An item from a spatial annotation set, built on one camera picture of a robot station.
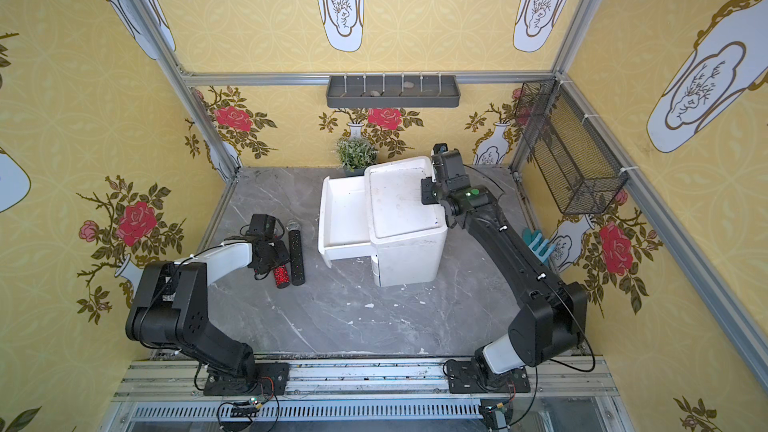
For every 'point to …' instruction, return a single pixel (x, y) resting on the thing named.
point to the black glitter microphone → (297, 266)
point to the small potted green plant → (355, 154)
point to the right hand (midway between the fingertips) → (422, 186)
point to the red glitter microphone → (281, 276)
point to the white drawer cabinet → (408, 239)
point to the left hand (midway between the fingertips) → (279, 257)
